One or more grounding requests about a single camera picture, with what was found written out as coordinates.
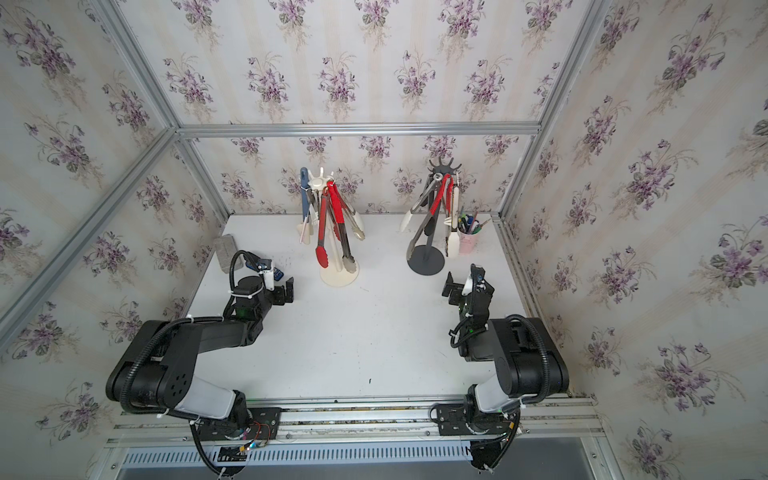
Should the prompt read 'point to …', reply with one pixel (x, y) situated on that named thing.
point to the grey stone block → (226, 247)
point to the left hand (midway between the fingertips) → (277, 279)
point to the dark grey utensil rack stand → (429, 259)
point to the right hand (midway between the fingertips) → (472, 276)
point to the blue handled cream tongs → (303, 228)
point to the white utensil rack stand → (333, 273)
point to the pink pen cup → (469, 231)
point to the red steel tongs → (321, 253)
